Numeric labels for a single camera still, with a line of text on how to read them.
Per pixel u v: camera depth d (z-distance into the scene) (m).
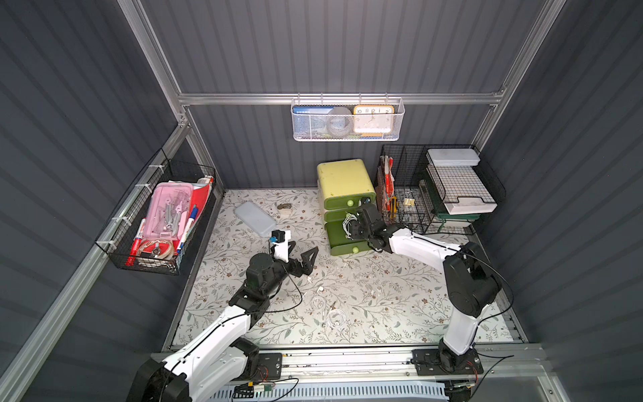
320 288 0.89
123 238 0.63
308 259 0.70
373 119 0.88
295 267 0.69
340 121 0.91
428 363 0.73
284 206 1.13
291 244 0.80
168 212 0.72
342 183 0.94
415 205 1.15
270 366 0.74
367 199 0.82
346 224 0.96
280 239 0.67
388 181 1.15
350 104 0.89
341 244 0.96
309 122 0.84
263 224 1.07
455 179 0.96
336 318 0.83
